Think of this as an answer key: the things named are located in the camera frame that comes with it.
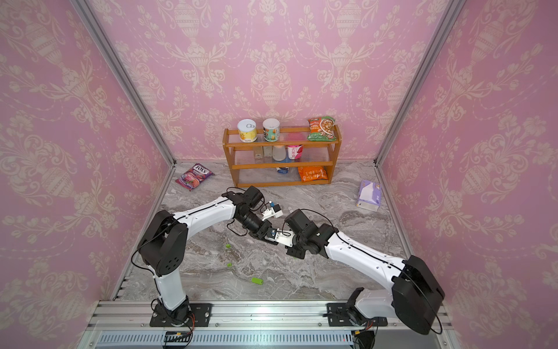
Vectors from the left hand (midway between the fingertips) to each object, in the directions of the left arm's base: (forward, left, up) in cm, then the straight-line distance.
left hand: (276, 244), depth 79 cm
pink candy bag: (+38, +44, -8) cm, 59 cm away
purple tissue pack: (+26, -42, -5) cm, 50 cm away
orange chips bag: (+40, -17, -5) cm, 44 cm away
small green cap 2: (-4, +19, -11) cm, 22 cm away
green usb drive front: (-10, +7, -11) cm, 17 cm away
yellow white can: (+37, +13, +23) cm, 46 cm away
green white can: (+37, +3, +24) cm, 44 cm away
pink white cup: (+39, -7, +10) cm, 41 cm away
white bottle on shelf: (+40, 0, +8) cm, 41 cm away
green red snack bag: (+39, -17, +22) cm, 48 cm away
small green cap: (+4, +20, -11) cm, 24 cm away
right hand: (+2, -4, -1) cm, 5 cm away
